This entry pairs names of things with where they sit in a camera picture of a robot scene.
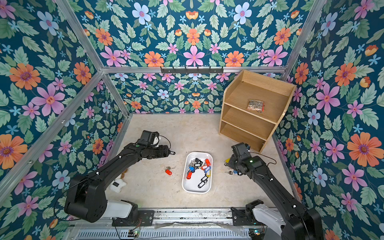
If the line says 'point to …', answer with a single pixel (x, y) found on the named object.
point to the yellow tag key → (227, 161)
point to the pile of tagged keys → (196, 163)
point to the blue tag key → (235, 172)
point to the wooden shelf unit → (238, 124)
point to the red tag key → (167, 170)
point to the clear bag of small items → (258, 105)
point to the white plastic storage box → (197, 172)
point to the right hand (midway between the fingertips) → (231, 162)
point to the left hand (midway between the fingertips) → (167, 151)
